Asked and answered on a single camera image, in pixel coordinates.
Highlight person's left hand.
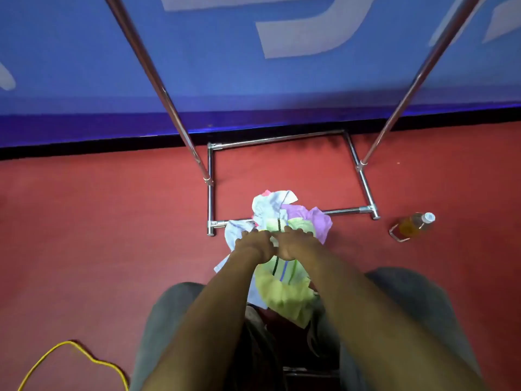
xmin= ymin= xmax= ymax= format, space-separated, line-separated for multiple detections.
xmin=234 ymin=229 xmax=277 ymax=265

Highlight person's right hand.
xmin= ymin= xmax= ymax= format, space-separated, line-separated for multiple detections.
xmin=275 ymin=225 xmax=322 ymax=261

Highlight purple towel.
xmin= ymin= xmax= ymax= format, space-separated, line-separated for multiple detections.
xmin=281 ymin=204 xmax=334 ymax=245

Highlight light blue towel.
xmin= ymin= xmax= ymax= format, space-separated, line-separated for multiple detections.
xmin=213 ymin=190 xmax=300 ymax=310

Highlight light green towel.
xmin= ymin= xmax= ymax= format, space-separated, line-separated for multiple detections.
xmin=254 ymin=258 xmax=322 ymax=329

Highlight chrome metal rack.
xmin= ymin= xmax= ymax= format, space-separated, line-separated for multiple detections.
xmin=104 ymin=0 xmax=487 ymax=237

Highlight person's left forearm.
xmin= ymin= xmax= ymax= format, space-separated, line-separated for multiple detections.
xmin=140 ymin=249 xmax=269 ymax=391

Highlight person's right forearm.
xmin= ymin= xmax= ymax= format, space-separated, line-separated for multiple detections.
xmin=301 ymin=246 xmax=489 ymax=391

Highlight bottle of amber liquid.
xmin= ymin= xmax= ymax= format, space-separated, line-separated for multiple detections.
xmin=389 ymin=212 xmax=436 ymax=243

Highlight grey trousers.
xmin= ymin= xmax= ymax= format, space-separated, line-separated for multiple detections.
xmin=130 ymin=266 xmax=483 ymax=391

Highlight blue printed banner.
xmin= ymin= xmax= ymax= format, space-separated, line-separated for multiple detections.
xmin=0 ymin=0 xmax=521 ymax=149

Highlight yellow cable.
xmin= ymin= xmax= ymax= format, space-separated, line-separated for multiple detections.
xmin=17 ymin=340 xmax=130 ymax=391

